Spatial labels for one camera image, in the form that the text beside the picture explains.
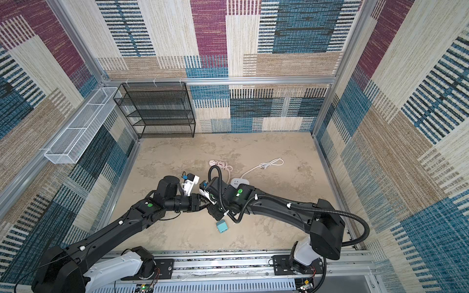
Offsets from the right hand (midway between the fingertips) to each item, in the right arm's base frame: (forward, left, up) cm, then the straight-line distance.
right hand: (216, 211), depth 76 cm
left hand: (+2, +2, +4) cm, 5 cm away
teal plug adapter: (-3, -2, -11) cm, 11 cm away
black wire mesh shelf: (+60, +36, +6) cm, 70 cm away
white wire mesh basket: (+19, +55, +22) cm, 62 cm away
